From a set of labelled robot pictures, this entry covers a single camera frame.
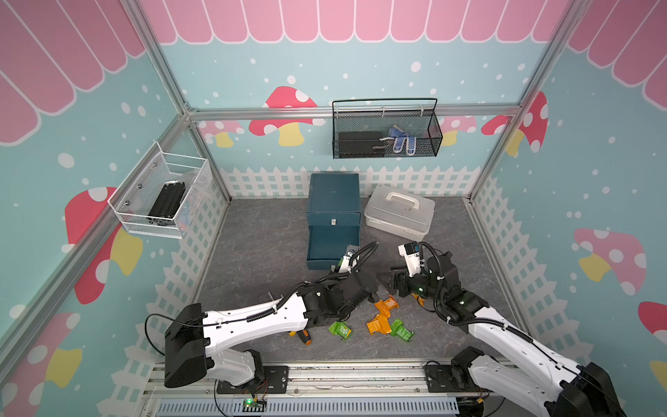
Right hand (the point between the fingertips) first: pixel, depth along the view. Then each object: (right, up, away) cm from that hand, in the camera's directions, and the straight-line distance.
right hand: (383, 272), depth 78 cm
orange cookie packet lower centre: (-1, -18, +5) cm, 18 cm away
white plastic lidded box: (+11, +19, +21) cm, 31 cm away
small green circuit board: (-38, -36, -5) cm, 53 cm away
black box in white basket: (-60, +21, -7) cm, 65 cm away
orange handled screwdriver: (-24, -20, +3) cm, 32 cm away
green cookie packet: (-13, -19, +5) cm, 23 cm away
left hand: (-9, 0, -2) cm, 9 cm away
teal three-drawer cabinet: (-15, +16, +11) cm, 25 cm away
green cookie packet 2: (+5, -19, +5) cm, 20 cm away
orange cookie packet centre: (+2, -13, +9) cm, 16 cm away
